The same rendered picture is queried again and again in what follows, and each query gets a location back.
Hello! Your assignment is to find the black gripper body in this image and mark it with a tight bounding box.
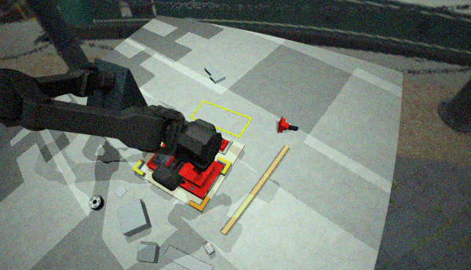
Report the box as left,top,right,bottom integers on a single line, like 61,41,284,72
152,119,217,191

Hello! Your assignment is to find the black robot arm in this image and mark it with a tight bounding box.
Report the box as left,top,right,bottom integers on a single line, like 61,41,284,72
0,62,222,172

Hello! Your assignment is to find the red flat rectangular plate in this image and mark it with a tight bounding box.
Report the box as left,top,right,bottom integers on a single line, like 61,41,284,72
146,154,224,200

